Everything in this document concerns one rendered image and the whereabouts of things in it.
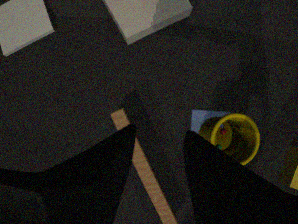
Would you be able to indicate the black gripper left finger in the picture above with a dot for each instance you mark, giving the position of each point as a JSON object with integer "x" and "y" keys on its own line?
{"x": 83, "y": 190}

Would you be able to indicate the yellow flat box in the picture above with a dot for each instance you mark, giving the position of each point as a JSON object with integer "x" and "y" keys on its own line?
{"x": 289, "y": 173}

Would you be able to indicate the dark yellow cup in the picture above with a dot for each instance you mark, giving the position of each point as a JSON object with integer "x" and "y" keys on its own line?
{"x": 241, "y": 140}

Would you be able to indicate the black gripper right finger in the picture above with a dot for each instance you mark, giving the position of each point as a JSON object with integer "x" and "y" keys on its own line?
{"x": 225, "y": 192}

